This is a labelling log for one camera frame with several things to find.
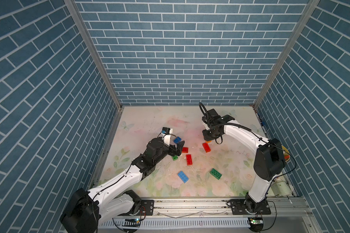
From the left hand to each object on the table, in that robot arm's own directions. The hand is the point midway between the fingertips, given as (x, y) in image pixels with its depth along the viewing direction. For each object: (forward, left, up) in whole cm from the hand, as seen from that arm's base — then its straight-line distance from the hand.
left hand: (181, 141), depth 78 cm
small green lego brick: (-2, +4, -19) cm, 19 cm away
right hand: (+8, -17, -9) cm, 20 cm away
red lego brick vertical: (-3, -5, -17) cm, 18 cm away
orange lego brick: (+11, -19, -18) cm, 29 cm away
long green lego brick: (-11, -21, -18) cm, 30 cm away
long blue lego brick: (-13, -1, -18) cm, 22 cm away
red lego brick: (+6, -17, -17) cm, 25 cm away
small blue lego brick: (+12, +2, -18) cm, 21 cm away
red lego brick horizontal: (+4, -3, -17) cm, 18 cm away
